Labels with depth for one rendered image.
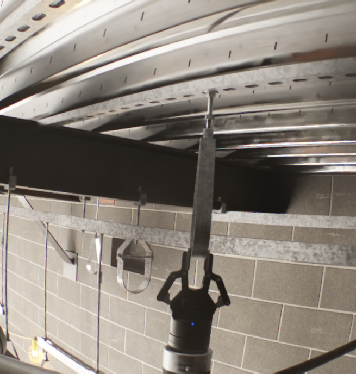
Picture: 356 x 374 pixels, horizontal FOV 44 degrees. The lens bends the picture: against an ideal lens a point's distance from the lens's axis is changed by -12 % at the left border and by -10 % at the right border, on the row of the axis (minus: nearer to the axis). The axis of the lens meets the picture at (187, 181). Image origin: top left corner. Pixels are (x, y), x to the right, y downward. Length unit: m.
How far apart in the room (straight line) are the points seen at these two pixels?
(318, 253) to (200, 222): 0.33
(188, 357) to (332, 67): 0.54
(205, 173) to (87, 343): 2.92
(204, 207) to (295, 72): 0.27
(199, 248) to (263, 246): 0.34
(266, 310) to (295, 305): 0.17
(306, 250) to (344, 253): 0.10
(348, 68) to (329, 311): 1.56
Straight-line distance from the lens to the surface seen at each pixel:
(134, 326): 3.09
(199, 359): 0.84
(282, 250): 1.08
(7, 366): 0.80
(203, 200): 0.80
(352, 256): 0.98
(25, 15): 0.58
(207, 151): 0.83
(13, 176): 1.40
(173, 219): 2.77
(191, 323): 0.82
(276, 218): 1.76
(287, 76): 0.74
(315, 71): 0.71
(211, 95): 0.86
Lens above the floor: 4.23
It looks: 4 degrees up
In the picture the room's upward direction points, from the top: 5 degrees clockwise
